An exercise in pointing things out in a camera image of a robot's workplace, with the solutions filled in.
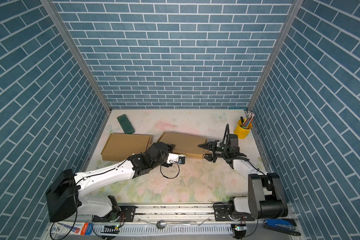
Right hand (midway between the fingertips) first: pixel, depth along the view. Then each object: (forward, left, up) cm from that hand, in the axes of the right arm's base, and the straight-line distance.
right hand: (198, 147), depth 81 cm
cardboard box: (+3, +50, -10) cm, 51 cm away
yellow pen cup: (+19, -29, -9) cm, 35 cm away
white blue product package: (-40, +57, -14) cm, 71 cm away
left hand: (-1, +13, -1) cm, 14 cm away
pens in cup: (+24, -32, -5) cm, 40 cm away
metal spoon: (-35, +15, -13) cm, 40 cm away
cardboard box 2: (0, +7, +1) cm, 7 cm away
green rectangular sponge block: (+24, +55, -14) cm, 61 cm away
